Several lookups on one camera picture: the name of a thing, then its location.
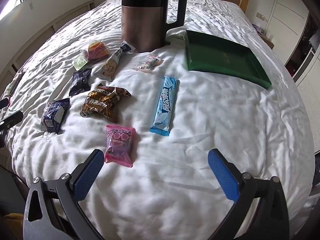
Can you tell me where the small dark snack packet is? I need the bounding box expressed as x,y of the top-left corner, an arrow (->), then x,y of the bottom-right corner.
69,69 -> 92,97

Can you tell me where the small clear candy packet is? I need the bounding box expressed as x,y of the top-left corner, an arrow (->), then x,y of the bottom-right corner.
132,54 -> 163,72

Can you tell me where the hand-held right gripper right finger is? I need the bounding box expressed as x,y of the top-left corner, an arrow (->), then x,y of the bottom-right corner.
207,148 -> 298,240

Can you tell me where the clear packet of orange snacks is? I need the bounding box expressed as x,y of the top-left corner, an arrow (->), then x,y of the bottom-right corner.
80,40 -> 110,64

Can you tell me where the dark blue and white packet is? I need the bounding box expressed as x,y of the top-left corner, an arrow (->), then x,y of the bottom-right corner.
41,98 -> 70,135

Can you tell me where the small green snack packet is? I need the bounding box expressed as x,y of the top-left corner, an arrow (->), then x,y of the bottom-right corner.
73,56 -> 88,71

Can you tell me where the brown and black electric kettle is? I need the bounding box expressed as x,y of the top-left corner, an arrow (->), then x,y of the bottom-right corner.
117,0 -> 188,53

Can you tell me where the window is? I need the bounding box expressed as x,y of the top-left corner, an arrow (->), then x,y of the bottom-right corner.
0,0 -> 30,20

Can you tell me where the pink snack packet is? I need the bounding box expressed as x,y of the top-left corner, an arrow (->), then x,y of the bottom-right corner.
104,124 -> 136,168

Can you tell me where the wooden nightstand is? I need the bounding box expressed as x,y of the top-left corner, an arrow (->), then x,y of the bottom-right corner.
251,24 -> 275,49

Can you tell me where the white wardrobe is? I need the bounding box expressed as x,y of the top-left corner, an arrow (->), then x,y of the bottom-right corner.
269,0 -> 320,155

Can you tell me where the green tray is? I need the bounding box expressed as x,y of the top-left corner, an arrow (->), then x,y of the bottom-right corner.
184,29 -> 272,90

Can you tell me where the white and blue cracker packet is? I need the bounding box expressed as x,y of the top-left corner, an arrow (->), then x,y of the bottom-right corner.
94,41 -> 135,82

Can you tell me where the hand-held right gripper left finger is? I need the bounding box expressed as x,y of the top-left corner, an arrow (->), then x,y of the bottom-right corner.
23,149 -> 104,240

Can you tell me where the light blue snack bar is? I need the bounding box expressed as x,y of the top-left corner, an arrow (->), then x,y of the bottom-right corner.
149,76 -> 180,137

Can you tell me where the brown oatmeal snack packet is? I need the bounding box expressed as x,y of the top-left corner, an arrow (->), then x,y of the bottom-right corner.
80,84 -> 132,123

